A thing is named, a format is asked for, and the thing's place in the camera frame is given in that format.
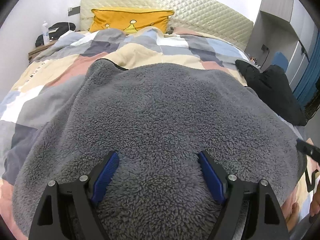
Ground grey fleece zip jacket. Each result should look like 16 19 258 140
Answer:
12 60 306 239

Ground person's right hand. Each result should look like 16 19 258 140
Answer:
309 184 320 217

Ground black garment on bed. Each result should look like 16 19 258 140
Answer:
235 60 307 126

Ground blue chair back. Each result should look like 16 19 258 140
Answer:
271 51 289 72

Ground grey white wardrobe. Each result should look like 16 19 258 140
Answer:
245 0 318 90

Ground patchwork plaid duvet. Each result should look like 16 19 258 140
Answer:
0 26 320 240

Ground cardboard box nightstand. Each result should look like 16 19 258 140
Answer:
28 40 57 63

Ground white spray bottle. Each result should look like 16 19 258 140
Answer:
42 21 50 46

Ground black bag on nightstand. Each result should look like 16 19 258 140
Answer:
35 22 76 47

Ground cream quilted headboard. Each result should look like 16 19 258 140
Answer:
79 0 253 49

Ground yellow crown pillow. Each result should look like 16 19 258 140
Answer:
89 7 174 34

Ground wall socket panel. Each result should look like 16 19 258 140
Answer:
68 6 81 16

